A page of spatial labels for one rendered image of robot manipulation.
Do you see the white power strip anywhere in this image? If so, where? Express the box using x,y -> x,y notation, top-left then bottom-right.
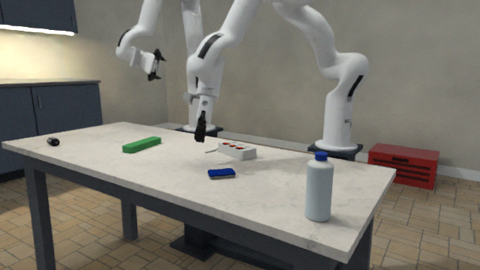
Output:
205,140 -> 257,161

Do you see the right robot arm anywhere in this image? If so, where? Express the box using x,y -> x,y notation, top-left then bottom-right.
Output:
116,0 -> 204,132

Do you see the white bottle with blue cap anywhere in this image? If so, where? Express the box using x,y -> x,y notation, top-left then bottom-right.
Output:
304,151 -> 335,222

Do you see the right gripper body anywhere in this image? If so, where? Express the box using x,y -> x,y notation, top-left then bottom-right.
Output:
139,53 -> 161,75

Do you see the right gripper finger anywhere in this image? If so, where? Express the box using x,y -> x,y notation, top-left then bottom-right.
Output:
148,72 -> 161,81
153,49 -> 167,62

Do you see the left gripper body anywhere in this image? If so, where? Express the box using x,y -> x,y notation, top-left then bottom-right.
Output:
196,95 -> 217,128

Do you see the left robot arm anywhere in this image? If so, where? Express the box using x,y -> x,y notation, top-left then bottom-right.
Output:
183,0 -> 369,152

